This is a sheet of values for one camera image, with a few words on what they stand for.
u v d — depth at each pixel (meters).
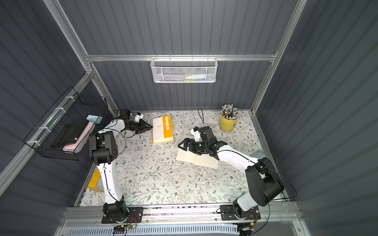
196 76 0.88
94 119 0.81
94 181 0.75
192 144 0.74
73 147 0.63
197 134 0.80
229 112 0.94
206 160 0.91
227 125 1.01
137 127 0.92
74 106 0.79
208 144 0.68
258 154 0.91
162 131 1.02
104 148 0.60
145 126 0.98
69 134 0.68
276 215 0.74
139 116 0.99
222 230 0.71
